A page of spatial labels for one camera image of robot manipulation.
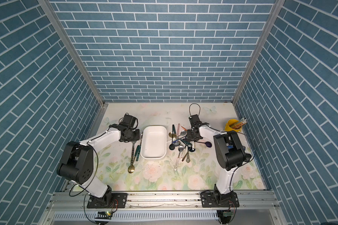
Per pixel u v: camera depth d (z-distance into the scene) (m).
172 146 0.94
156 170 0.84
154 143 0.97
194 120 0.79
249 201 0.76
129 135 0.76
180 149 0.92
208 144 0.96
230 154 0.50
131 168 0.85
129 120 0.74
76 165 0.46
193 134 0.75
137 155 0.90
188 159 0.89
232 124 0.96
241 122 0.89
